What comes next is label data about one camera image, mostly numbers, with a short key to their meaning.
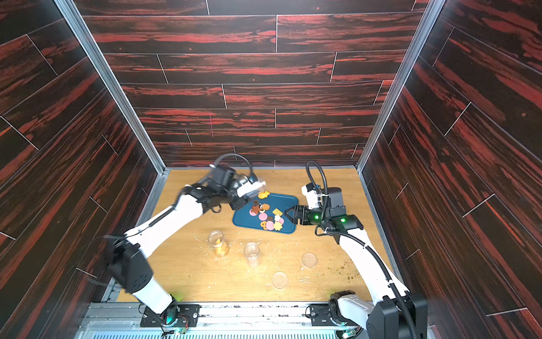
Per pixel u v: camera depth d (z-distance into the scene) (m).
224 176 0.63
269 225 0.96
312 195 0.71
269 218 0.99
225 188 0.66
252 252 0.89
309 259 0.88
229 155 0.63
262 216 0.99
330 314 0.73
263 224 0.96
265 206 1.02
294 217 0.69
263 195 1.06
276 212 1.01
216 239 0.88
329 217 0.60
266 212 1.01
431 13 0.67
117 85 0.86
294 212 0.69
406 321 0.35
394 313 0.38
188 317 0.73
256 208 1.01
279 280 0.82
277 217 0.99
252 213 1.01
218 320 0.74
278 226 0.96
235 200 0.72
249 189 0.77
